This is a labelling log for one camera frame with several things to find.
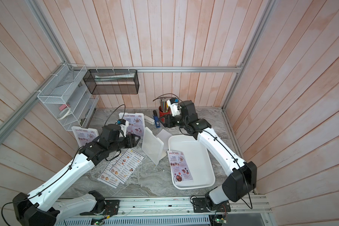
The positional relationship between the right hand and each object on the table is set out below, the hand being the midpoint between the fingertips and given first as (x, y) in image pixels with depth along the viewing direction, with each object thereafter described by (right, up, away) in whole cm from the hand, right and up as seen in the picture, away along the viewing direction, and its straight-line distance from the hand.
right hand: (161, 118), depth 76 cm
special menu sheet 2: (+11, -30, +8) cm, 33 cm away
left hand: (-14, -12, 0) cm, 18 cm away
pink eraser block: (-59, +7, +6) cm, 60 cm away
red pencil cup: (0, +4, +28) cm, 29 cm away
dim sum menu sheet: (-23, -30, +12) cm, 40 cm away
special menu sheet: (-18, -3, +17) cm, 25 cm away
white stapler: (-11, 0, +32) cm, 33 cm away
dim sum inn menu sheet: (-33, -36, +8) cm, 49 cm away
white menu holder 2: (-53, -6, +7) cm, 54 cm away
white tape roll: (-58, +3, +6) cm, 58 cm away
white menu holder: (-27, +3, +15) cm, 31 cm away
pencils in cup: (+1, +11, +28) cm, 30 cm away
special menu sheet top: (-47, -11, +8) cm, 49 cm away
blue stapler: (-5, 0, +35) cm, 35 cm away
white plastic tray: (+24, -28, +18) cm, 41 cm away
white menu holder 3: (-5, -16, +3) cm, 17 cm away
